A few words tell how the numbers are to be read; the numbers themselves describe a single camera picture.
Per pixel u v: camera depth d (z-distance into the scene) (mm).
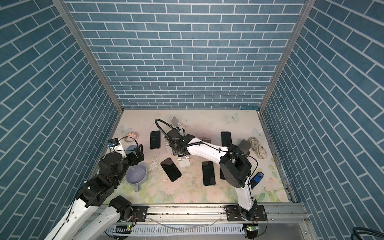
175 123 1023
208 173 867
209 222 724
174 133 692
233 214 735
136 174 860
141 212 741
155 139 1018
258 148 948
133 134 1051
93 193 473
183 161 905
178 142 660
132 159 630
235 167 488
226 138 1047
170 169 883
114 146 580
